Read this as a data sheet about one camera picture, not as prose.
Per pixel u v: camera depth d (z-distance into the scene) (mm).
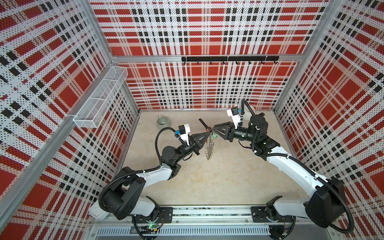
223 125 686
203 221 734
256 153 565
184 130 613
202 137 675
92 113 918
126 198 424
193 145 626
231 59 887
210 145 670
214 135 683
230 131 616
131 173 472
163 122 1110
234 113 618
